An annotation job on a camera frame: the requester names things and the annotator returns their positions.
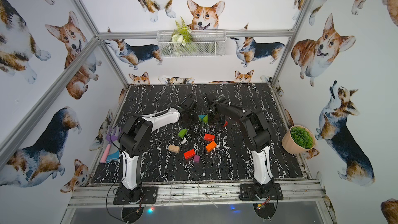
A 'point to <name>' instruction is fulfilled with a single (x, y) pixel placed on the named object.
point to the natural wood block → (174, 148)
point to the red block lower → (189, 154)
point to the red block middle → (210, 137)
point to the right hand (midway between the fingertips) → (212, 122)
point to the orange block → (211, 146)
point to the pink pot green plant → (299, 139)
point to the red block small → (226, 124)
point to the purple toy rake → (113, 135)
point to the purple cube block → (197, 158)
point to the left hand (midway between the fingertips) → (201, 121)
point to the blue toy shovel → (113, 156)
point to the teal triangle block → (202, 116)
